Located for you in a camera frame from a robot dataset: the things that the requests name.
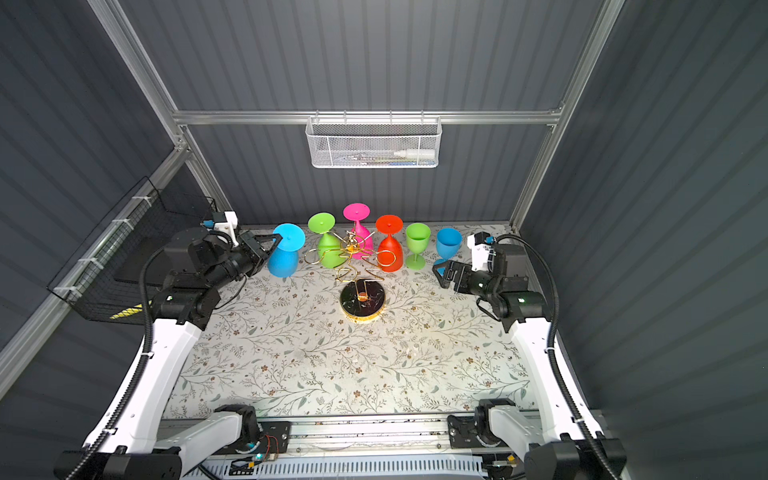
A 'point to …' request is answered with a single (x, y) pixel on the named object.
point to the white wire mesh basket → (374, 141)
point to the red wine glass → (390, 255)
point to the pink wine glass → (361, 241)
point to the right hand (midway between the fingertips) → (451, 272)
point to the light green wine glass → (417, 238)
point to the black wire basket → (105, 278)
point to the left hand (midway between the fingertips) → (283, 235)
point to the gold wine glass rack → (363, 300)
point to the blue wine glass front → (448, 242)
